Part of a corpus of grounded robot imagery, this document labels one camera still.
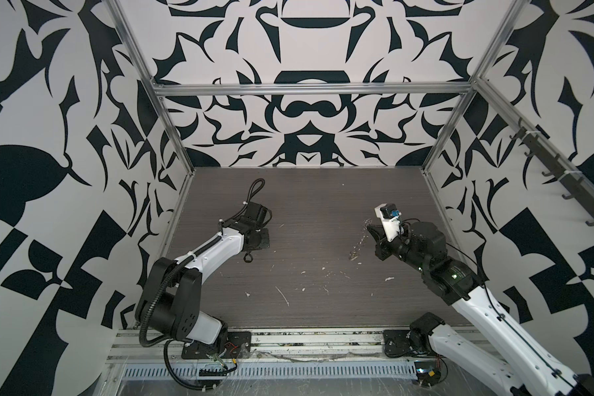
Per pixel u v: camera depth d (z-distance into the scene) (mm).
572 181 590
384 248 636
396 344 742
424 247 532
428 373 712
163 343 682
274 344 759
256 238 793
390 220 604
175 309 431
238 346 739
